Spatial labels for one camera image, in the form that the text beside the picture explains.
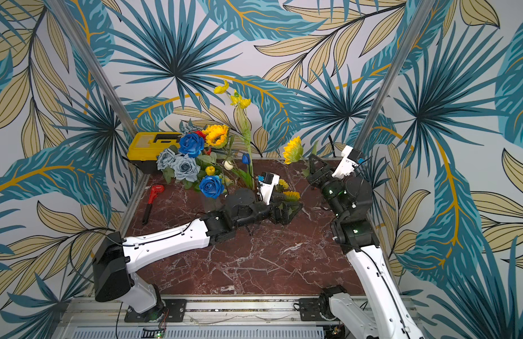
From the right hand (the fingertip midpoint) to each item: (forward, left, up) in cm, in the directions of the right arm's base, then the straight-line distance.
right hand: (309, 155), depth 61 cm
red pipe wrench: (+22, +67, -42) cm, 82 cm away
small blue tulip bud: (+13, +20, -14) cm, 27 cm away
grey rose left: (+8, +46, -8) cm, 48 cm away
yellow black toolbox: (+36, +70, -27) cm, 83 cm away
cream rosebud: (+11, +27, -15) cm, 33 cm away
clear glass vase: (+7, +35, -36) cm, 51 cm away
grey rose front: (+4, +39, -8) cm, 40 cm away
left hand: (-9, +4, -13) cm, 16 cm away
